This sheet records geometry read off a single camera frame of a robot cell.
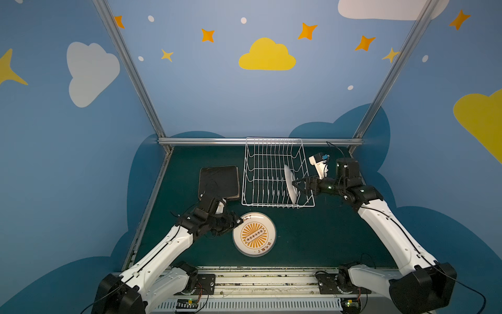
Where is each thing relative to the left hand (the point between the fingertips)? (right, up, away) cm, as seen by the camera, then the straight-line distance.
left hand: (239, 220), depth 79 cm
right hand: (+25, +17, -3) cm, 31 cm away
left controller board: (-20, -30, -6) cm, 36 cm away
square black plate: (-12, +14, +23) cm, 29 cm away
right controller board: (+43, -31, -6) cm, 53 cm away
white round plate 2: (+23, +17, +11) cm, 30 cm away
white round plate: (+7, -9, +6) cm, 13 cm away
